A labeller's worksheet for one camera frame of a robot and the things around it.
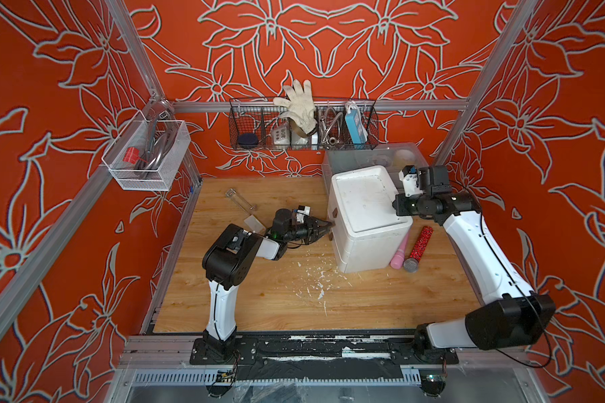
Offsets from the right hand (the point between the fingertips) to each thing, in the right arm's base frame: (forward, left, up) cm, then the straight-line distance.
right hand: (390, 200), depth 79 cm
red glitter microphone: (-12, -11, -22) cm, 27 cm away
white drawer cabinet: (-11, +9, -1) cm, 15 cm away
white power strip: (+28, +38, +5) cm, 47 cm away
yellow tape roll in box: (+29, -13, -6) cm, 32 cm away
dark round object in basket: (+30, +51, +2) cm, 59 cm away
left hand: (-2, +18, -12) cm, 22 cm away
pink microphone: (-11, -6, -21) cm, 25 cm away
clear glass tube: (+22, +61, -22) cm, 68 cm away
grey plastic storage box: (+31, -10, -7) cm, 33 cm away
